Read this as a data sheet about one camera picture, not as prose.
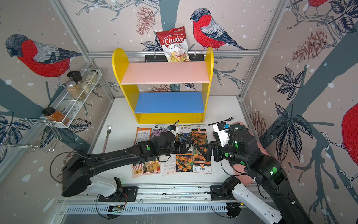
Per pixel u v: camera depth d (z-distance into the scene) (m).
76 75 0.74
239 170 0.50
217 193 0.73
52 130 0.72
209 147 0.50
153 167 0.83
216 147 0.51
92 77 0.85
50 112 0.59
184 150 0.67
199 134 0.98
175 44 0.83
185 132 0.98
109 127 1.01
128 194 0.73
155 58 0.93
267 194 0.45
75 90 0.71
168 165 0.83
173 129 0.70
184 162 0.85
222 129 0.52
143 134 0.98
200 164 0.83
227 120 1.05
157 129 1.00
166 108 0.91
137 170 0.81
